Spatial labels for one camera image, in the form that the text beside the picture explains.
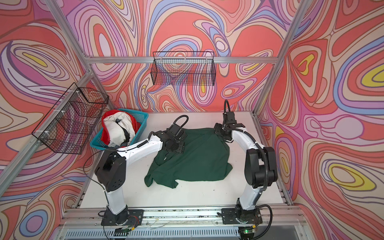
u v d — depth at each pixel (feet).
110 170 1.55
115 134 2.98
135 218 2.37
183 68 3.15
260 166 1.59
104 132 3.11
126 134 3.01
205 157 3.06
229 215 2.40
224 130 2.27
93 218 2.46
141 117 3.44
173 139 2.18
